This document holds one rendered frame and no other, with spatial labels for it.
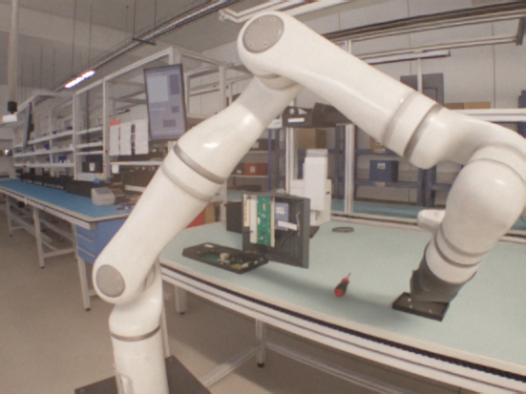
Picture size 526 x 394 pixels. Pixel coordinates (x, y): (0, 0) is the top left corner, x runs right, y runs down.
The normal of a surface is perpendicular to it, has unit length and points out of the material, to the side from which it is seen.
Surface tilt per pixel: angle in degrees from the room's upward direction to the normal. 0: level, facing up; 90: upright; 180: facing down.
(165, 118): 101
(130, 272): 97
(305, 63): 87
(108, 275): 85
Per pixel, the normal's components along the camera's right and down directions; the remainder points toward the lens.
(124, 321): -0.02, -0.91
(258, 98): -0.21, -0.39
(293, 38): -0.33, -0.15
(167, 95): -0.23, 0.31
